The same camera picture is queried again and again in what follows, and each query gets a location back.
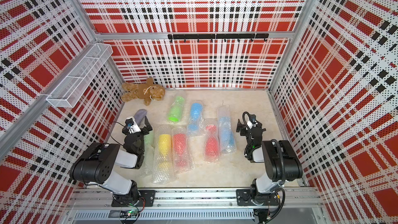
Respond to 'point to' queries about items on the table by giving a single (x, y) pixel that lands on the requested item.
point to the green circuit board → (131, 213)
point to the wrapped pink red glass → (211, 143)
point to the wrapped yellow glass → (163, 169)
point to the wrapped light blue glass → (227, 138)
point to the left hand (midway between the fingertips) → (141, 118)
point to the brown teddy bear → (147, 92)
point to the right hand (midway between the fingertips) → (248, 119)
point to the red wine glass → (182, 161)
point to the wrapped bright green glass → (176, 109)
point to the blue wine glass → (196, 122)
